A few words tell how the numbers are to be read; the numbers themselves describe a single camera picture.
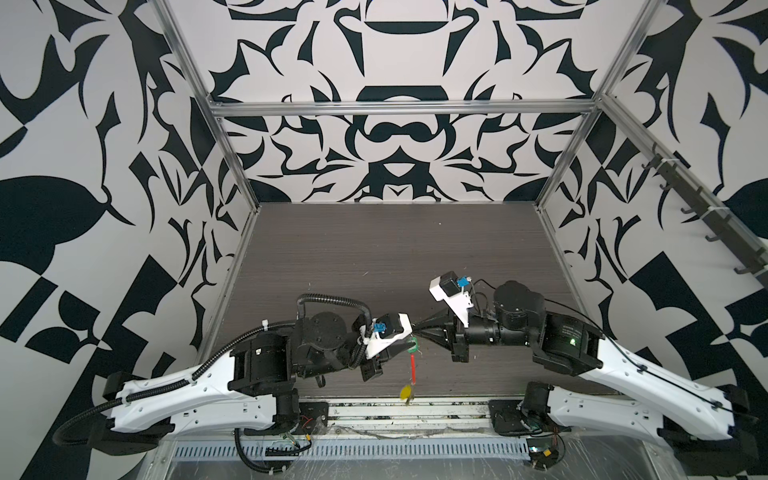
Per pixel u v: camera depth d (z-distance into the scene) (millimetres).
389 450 649
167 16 729
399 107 923
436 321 549
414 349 595
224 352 441
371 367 478
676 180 654
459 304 503
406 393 669
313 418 734
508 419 737
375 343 465
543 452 711
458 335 489
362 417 759
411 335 464
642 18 744
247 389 421
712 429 400
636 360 438
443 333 526
